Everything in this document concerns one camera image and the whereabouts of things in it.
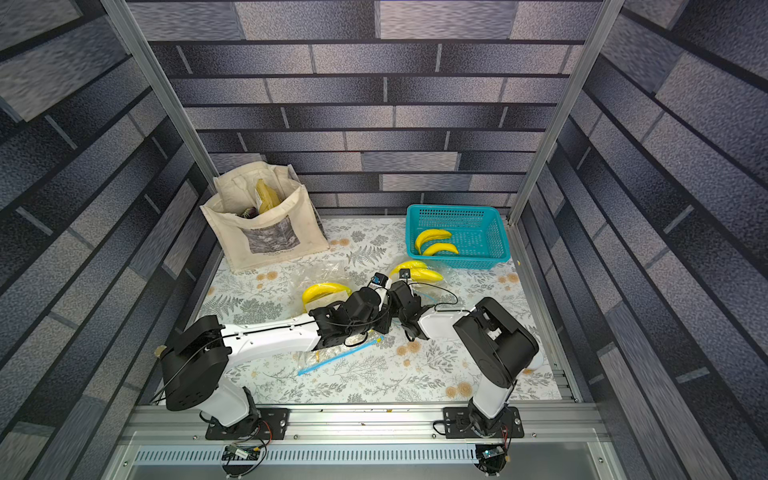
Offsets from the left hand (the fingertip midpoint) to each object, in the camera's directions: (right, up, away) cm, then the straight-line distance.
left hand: (399, 311), depth 81 cm
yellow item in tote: (-42, +34, +14) cm, 56 cm away
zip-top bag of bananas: (-26, +2, +9) cm, 27 cm away
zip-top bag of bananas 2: (+10, +6, +2) cm, 11 cm away
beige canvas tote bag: (-36, +22, +12) cm, 44 cm away
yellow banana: (+13, +22, +27) cm, 37 cm away
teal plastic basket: (+33, +23, +35) cm, 53 cm away
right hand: (0, +2, +15) cm, 16 cm away
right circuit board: (+25, -34, -7) cm, 43 cm away
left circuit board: (-39, -32, -10) cm, 51 cm away
